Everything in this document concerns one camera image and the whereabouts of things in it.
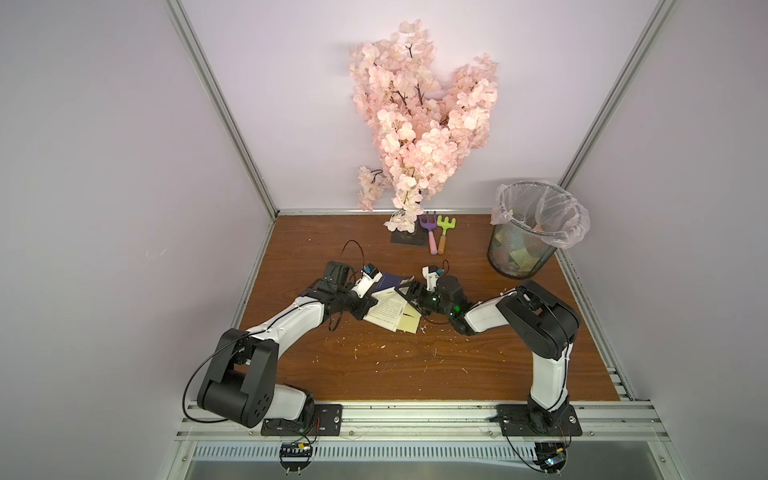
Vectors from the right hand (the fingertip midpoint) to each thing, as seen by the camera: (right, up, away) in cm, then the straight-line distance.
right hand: (403, 284), depth 91 cm
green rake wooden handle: (+18, +20, +25) cm, 36 cm away
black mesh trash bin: (+36, +9, 0) cm, 38 cm away
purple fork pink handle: (+12, +19, +24) cm, 33 cm away
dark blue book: (-5, 0, +9) cm, 10 cm away
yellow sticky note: (+2, -11, -1) cm, 11 cm away
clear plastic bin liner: (+47, +24, +3) cm, 52 cm away
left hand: (-8, -4, -3) cm, 10 cm away
